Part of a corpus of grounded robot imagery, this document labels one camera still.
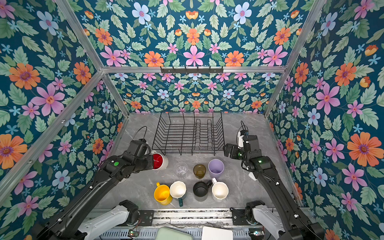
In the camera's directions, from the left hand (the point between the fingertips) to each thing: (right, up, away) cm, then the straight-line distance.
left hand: (154, 158), depth 74 cm
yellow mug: (+2, -21, +6) cm, 22 cm away
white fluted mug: (+34, -19, +6) cm, 39 cm away
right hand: (+39, +5, +4) cm, 40 cm away
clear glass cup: (+12, -9, +13) cm, 20 cm away
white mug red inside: (+3, -1, -1) cm, 3 cm away
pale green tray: (+8, -33, -6) cm, 35 cm away
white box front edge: (+29, -32, -9) cm, 44 cm away
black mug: (+23, -19, +8) cm, 31 cm away
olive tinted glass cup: (+22, -10, +14) cm, 28 cm away
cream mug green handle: (+11, -18, +6) cm, 22 cm away
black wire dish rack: (+15, +9, +30) cm, 35 cm away
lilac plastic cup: (+32, -7, +10) cm, 34 cm away
